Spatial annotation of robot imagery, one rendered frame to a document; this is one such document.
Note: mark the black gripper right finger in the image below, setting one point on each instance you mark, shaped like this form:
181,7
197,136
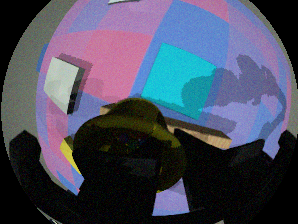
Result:
207,165

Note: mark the yellow block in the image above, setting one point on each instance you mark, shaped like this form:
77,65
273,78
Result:
67,148

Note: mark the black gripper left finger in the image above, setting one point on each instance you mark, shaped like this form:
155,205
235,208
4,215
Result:
140,169

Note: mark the grey flat box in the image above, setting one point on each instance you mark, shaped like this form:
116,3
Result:
63,80

